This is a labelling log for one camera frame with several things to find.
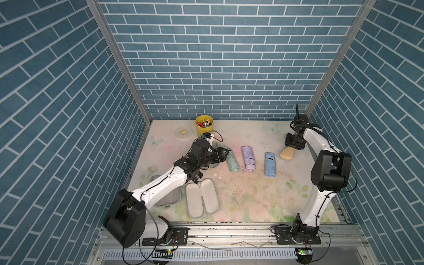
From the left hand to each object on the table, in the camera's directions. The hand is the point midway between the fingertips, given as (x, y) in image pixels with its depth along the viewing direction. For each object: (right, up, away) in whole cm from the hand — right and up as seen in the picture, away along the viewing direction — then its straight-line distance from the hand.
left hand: (229, 153), depth 80 cm
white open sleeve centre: (-18, -22, +5) cm, 29 cm away
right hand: (+38, +3, +17) cm, 42 cm away
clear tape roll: (-31, +11, +35) cm, 48 cm away
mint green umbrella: (+2, -5, +17) cm, 18 cm away
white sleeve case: (+33, -2, +11) cm, 35 cm away
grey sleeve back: (-7, +2, +22) cm, 24 cm away
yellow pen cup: (-15, +16, +20) cm, 29 cm away
